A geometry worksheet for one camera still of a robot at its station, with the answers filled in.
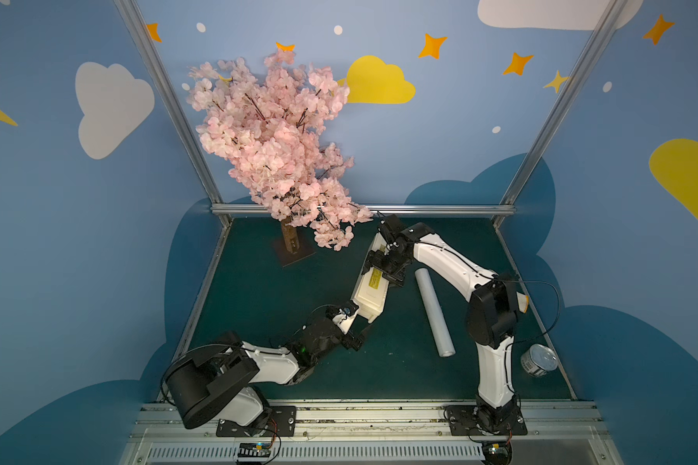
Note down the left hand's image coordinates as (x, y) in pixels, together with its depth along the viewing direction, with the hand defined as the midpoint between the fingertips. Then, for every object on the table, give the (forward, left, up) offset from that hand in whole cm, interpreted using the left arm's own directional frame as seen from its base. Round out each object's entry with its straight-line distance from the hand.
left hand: (360, 309), depth 84 cm
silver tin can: (-12, -50, -4) cm, 52 cm away
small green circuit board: (-34, +27, -12) cm, 45 cm away
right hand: (+11, -4, +2) cm, 12 cm away
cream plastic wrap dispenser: (+5, -3, +5) cm, 8 cm away
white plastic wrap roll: (-6, -26, -7) cm, 28 cm away
